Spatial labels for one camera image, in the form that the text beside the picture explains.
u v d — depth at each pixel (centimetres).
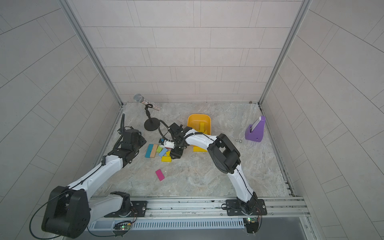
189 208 73
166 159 87
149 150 90
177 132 74
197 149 91
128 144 64
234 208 66
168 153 89
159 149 91
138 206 72
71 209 39
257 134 91
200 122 104
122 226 65
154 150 90
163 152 89
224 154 53
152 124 102
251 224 68
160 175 83
